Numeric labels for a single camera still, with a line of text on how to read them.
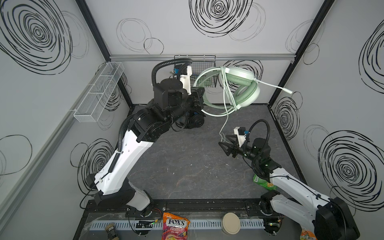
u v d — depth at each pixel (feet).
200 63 3.07
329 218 1.30
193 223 2.32
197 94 1.44
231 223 2.11
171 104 1.22
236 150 2.19
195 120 3.27
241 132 2.14
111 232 2.14
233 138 2.55
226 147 2.29
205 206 2.47
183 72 1.41
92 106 2.41
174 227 2.17
